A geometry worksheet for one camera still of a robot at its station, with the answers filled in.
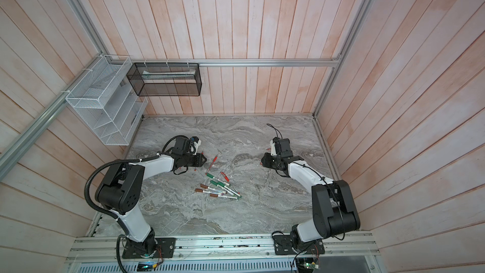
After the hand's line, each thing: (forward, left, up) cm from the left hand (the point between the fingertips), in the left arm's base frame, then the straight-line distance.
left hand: (204, 161), depth 97 cm
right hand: (-1, -31, +5) cm, 32 cm away
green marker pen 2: (-14, -12, -1) cm, 19 cm away
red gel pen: (+3, -6, -2) cm, 7 cm away
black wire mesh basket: (+41, +24, +22) cm, 52 cm away
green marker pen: (-7, -4, -1) cm, 8 cm away
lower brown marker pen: (-18, -8, -1) cm, 20 cm away
